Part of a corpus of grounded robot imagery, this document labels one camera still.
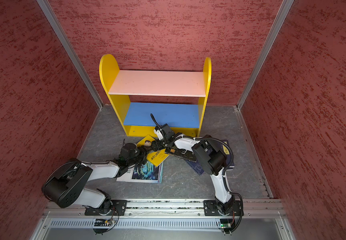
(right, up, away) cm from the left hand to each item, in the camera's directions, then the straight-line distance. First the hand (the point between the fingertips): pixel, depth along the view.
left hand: (153, 153), depth 90 cm
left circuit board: (-22, -30, -18) cm, 41 cm away
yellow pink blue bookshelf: (+20, +21, +4) cm, 29 cm away
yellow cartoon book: (+2, -2, -1) cm, 4 cm away
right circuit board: (+39, -30, -19) cm, 52 cm away
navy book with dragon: (+26, -8, -2) cm, 28 cm away
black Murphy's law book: (+13, +1, +2) cm, 13 cm away
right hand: (+1, +2, +5) cm, 5 cm away
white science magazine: (-4, -10, -5) cm, 12 cm away
